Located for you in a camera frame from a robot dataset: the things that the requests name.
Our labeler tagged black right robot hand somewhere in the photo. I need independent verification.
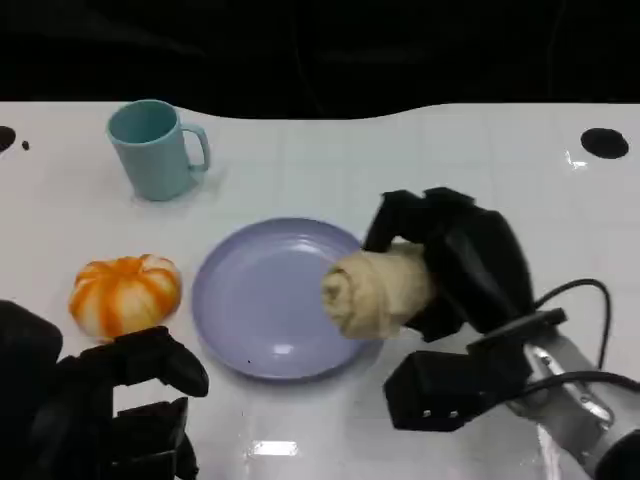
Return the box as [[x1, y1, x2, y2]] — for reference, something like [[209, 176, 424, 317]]
[[362, 186, 535, 344]]

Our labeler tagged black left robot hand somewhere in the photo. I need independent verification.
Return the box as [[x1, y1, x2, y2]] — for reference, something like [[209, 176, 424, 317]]
[[0, 299, 210, 480]]

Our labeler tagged beige towel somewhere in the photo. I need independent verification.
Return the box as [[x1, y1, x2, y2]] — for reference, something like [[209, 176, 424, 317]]
[[320, 242, 433, 341]]

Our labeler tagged orange and white bread roll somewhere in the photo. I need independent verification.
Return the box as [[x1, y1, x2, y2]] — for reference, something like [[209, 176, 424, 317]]
[[68, 253, 183, 341]]

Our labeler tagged lilac plate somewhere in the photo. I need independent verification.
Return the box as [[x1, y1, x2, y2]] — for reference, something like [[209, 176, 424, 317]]
[[191, 216, 386, 383]]

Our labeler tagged pale green mug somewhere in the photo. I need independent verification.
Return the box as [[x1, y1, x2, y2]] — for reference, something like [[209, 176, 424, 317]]
[[105, 99, 211, 202]]

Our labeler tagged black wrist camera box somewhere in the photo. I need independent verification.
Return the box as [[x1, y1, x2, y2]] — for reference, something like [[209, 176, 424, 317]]
[[383, 307, 568, 433]]

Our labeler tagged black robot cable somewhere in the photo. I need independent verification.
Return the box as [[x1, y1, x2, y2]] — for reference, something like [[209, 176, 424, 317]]
[[533, 278, 613, 371], [505, 370, 640, 404]]

